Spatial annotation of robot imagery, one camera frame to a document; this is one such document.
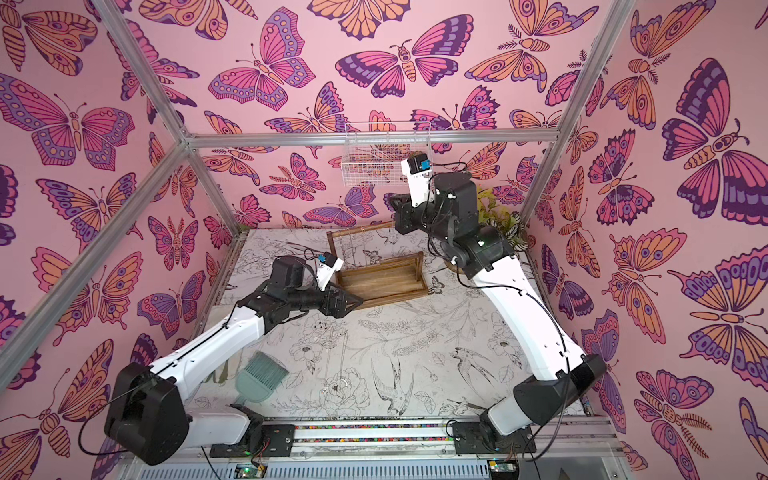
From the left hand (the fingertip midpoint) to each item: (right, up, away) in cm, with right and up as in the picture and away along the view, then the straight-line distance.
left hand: (355, 294), depth 79 cm
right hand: (+11, +23, -15) cm, 30 cm away
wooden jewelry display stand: (+7, +1, +26) cm, 27 cm away
